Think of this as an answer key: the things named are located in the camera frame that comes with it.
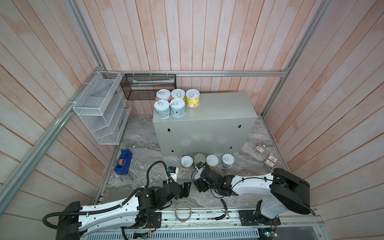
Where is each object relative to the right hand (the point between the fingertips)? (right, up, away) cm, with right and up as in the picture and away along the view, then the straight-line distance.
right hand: (198, 178), depth 87 cm
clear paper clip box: (+41, +15, +11) cm, 45 cm away
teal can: (+18, +10, +3) cm, 21 cm away
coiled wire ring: (-11, -17, -12) cm, 24 cm away
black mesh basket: (-37, +60, +17) cm, 73 cm away
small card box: (+46, +9, +6) cm, 48 cm away
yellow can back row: (+8, +11, 0) cm, 13 cm away
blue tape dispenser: (-45, +9, 0) cm, 46 cm away
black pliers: (+13, -14, -11) cm, 22 cm away
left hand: (-9, -1, -10) cm, 13 cm away
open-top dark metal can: (0, +13, -1) cm, 13 cm away
